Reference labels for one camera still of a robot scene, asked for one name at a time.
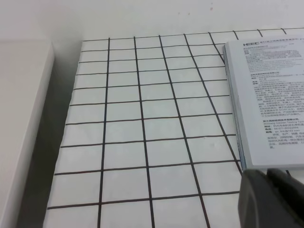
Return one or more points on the white HEEC catalogue book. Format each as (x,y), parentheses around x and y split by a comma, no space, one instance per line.
(266,83)

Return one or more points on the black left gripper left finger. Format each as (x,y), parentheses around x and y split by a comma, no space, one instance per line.
(260,204)

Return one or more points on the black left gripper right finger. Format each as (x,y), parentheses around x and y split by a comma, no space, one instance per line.
(290,188)

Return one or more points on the white black-grid tablecloth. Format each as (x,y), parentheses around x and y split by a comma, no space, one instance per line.
(149,138)

